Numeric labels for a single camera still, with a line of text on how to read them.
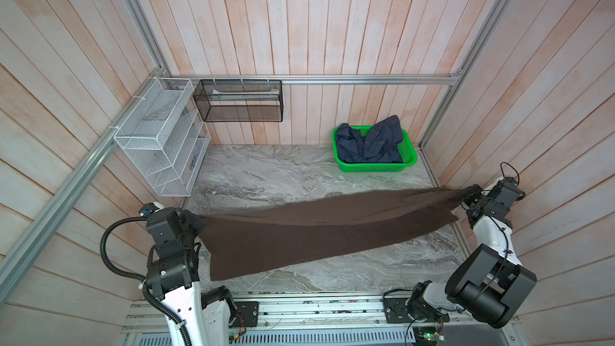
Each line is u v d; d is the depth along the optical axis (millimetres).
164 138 648
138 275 467
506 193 612
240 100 1036
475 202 649
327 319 732
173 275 431
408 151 1094
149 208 560
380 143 1107
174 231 510
